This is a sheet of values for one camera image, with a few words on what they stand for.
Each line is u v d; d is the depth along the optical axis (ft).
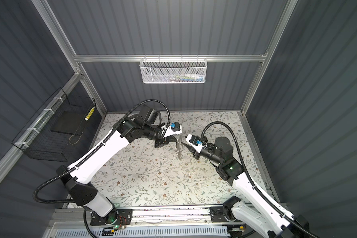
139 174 2.90
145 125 1.77
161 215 2.47
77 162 1.39
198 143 1.80
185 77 3.06
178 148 2.30
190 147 2.00
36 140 2.11
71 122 2.55
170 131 1.87
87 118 2.60
